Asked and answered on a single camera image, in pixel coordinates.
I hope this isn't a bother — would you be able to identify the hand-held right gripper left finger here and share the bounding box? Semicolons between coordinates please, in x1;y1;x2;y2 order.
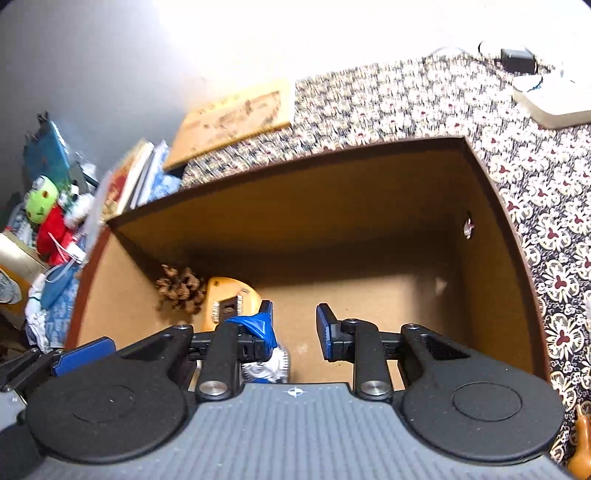
117;300;278;401

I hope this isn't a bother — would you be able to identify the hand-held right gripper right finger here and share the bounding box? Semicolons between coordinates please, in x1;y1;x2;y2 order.
316;303;472;401

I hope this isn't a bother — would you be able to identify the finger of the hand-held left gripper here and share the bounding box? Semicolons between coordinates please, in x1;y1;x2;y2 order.
0;337;116;393

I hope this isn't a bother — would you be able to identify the white round spool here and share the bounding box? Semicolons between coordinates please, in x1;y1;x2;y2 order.
241;344;291;384

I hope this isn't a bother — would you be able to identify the orange tape measure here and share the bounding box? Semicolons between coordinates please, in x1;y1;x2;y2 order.
201;276;263;333

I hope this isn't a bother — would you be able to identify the brown pine cone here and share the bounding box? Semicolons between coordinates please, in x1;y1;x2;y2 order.
154;264;207;315

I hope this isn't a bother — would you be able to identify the brown cardboard box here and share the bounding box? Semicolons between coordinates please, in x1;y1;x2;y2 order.
65;136;552;384

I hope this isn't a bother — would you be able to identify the crumpled white tissue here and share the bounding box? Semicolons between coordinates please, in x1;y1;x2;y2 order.
25;295;54;352

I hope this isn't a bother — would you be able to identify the blue face mask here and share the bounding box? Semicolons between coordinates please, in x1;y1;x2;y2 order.
41;265;79;308

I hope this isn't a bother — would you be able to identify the small white plush toy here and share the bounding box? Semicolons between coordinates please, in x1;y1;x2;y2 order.
58;185;95;227

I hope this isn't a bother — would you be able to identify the green frog plush toy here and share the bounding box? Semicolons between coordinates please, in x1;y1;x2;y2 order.
25;175;77;268

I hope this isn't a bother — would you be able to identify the red cover book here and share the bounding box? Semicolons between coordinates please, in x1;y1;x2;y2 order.
99;141;155;222

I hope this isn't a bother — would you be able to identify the blue box with clips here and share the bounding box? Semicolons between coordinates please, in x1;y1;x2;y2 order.
23;119;72;183

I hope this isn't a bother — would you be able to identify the yellow illustrated book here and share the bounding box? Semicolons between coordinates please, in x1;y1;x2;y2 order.
163;78;296;171

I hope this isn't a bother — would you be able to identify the small wooden gourd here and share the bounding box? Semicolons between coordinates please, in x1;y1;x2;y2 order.
567;404;591;480

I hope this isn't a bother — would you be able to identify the white power strip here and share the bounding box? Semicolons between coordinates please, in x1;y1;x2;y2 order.
512;74;591;130

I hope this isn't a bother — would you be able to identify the black power adapter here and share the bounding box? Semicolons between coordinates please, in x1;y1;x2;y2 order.
501;47;536;75

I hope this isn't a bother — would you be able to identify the white charging cable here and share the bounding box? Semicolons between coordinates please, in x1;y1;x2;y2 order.
46;233;88;278

